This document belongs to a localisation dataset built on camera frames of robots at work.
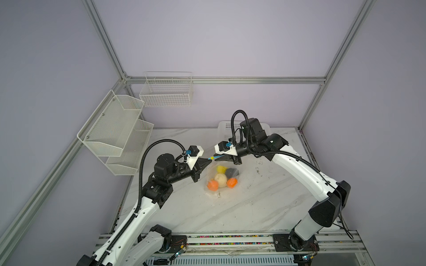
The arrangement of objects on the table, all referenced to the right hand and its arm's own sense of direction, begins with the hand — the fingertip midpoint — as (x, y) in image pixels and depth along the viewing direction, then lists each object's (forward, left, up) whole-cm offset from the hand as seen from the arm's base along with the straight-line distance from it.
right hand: (214, 153), depth 68 cm
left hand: (-2, +2, -2) cm, 4 cm away
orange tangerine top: (-2, -8, -23) cm, 24 cm away
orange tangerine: (-4, +1, -21) cm, 22 cm away
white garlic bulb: (+1, -3, -24) cm, 24 cm away
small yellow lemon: (+6, -3, -22) cm, 23 cm away
